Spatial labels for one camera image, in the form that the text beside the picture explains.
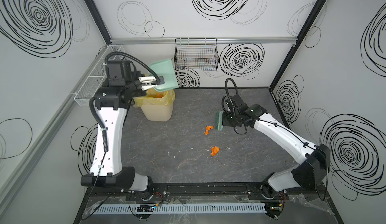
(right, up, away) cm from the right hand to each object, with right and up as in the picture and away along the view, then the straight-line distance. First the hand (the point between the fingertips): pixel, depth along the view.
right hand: (221, 120), depth 79 cm
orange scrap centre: (-33, +13, +1) cm, 36 cm away
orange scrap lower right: (-2, -18, +8) cm, 20 cm away
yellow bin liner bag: (-36, +13, +1) cm, 38 cm away
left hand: (-38, +22, -14) cm, 46 cm away
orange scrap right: (-6, -7, +17) cm, 19 cm away
